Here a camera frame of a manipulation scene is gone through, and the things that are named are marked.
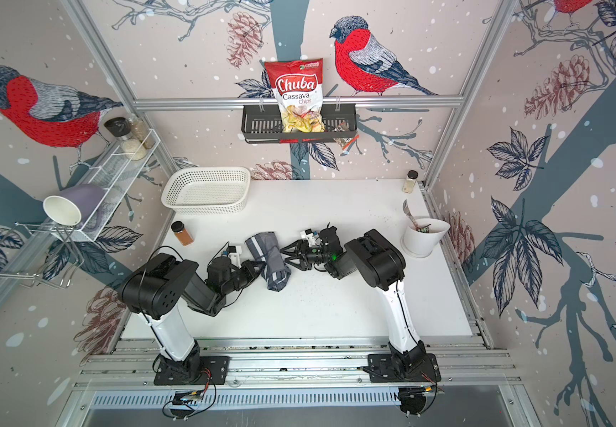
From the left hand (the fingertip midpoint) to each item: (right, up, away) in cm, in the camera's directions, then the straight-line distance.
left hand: (270, 260), depth 93 cm
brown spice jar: (-33, +9, +2) cm, 34 cm away
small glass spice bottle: (+58, +30, +21) cm, 68 cm away
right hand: (+5, +1, 0) cm, 6 cm away
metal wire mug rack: (-47, +9, -34) cm, 59 cm away
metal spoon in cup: (+51, +17, +2) cm, 53 cm away
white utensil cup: (+52, +10, -5) cm, 54 cm away
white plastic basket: (-33, +26, +25) cm, 49 cm away
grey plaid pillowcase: (+3, -2, -5) cm, 6 cm away
